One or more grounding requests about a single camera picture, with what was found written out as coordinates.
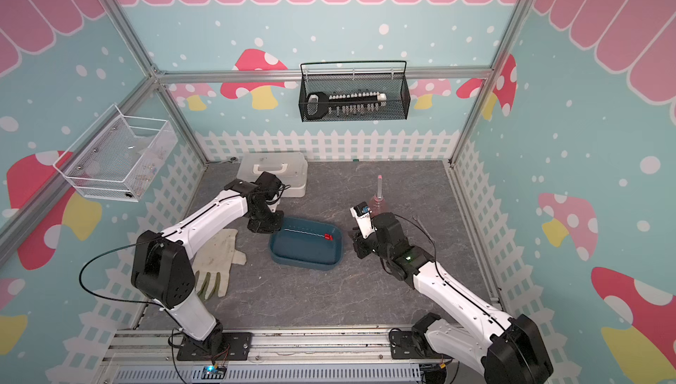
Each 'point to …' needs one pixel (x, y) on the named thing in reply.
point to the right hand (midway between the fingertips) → (352, 231)
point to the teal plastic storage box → (298, 243)
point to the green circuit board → (210, 372)
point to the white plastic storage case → (291, 168)
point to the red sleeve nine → (328, 237)
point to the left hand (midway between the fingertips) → (275, 234)
